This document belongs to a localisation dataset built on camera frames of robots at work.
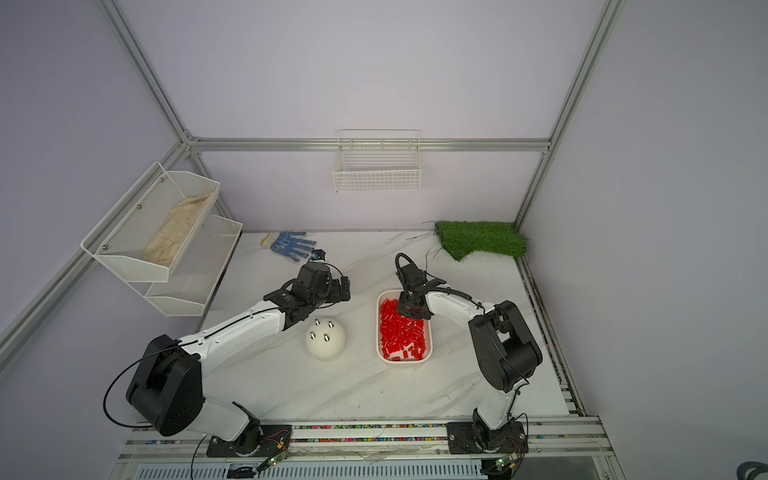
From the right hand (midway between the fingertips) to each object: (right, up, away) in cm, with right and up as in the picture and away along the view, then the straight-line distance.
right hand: (410, 312), depth 95 cm
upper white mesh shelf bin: (-69, +24, -19) cm, 75 cm away
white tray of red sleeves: (-3, -7, -4) cm, 9 cm away
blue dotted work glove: (-49, +24, +23) cm, 59 cm away
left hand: (-23, +9, -6) cm, 26 cm away
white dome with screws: (-24, -5, -15) cm, 29 cm away
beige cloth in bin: (-64, +21, -19) cm, 70 cm away
